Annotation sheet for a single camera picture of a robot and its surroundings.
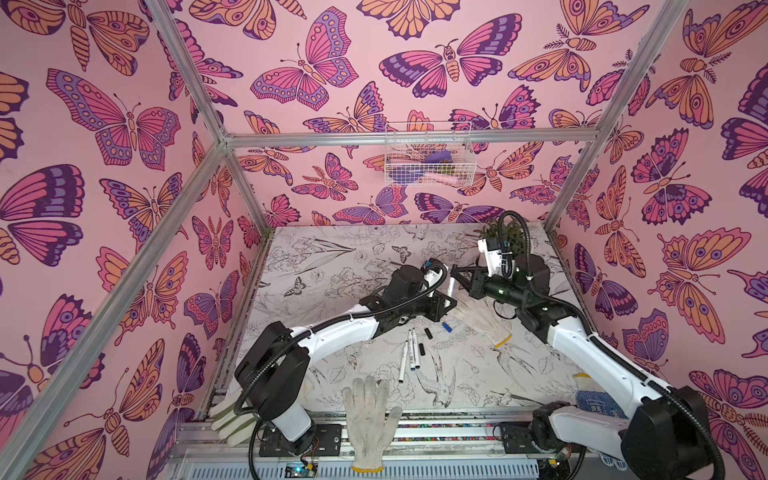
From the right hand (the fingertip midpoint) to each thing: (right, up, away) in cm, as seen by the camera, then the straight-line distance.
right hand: (455, 272), depth 76 cm
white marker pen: (-1, -4, 0) cm, 4 cm away
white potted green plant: (+22, +11, +16) cm, 29 cm away
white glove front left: (-57, -39, -1) cm, 69 cm away
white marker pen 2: (-13, -28, +8) cm, 32 cm away
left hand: (+1, -7, +2) cm, 8 cm away
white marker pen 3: (-9, -23, +11) cm, 27 cm away
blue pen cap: (+1, -18, +16) cm, 24 cm away
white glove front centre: (-22, -39, -1) cm, 44 cm away
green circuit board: (-38, -48, -4) cm, 62 cm away
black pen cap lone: (-7, -24, +12) cm, 28 cm away
